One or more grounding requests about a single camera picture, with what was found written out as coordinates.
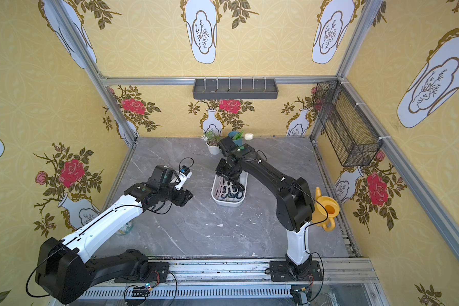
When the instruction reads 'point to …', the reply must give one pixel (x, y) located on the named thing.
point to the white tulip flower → (248, 136)
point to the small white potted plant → (211, 138)
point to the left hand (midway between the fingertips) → (185, 191)
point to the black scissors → (240, 187)
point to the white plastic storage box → (231, 203)
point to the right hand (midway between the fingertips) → (214, 178)
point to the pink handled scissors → (220, 187)
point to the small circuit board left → (143, 292)
